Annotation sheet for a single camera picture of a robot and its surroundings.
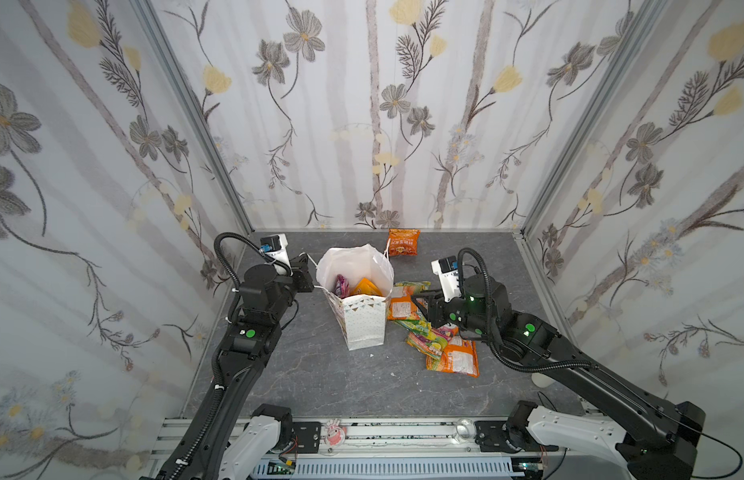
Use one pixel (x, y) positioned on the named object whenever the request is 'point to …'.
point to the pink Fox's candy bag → (433, 342)
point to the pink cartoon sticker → (334, 435)
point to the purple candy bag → (342, 287)
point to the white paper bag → (360, 319)
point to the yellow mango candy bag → (366, 287)
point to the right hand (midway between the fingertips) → (414, 291)
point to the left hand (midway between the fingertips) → (303, 247)
